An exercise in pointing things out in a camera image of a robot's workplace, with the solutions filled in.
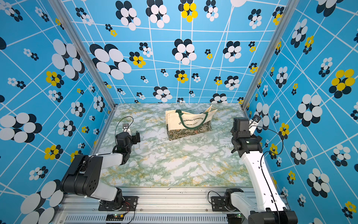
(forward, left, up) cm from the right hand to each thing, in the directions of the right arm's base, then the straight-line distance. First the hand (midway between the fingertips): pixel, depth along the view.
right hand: (249, 130), depth 74 cm
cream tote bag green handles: (+13, +38, -11) cm, 42 cm away
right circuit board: (-37, +9, -24) cm, 45 cm away
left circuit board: (-37, +71, -27) cm, 85 cm away
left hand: (+10, +71, -15) cm, 74 cm away
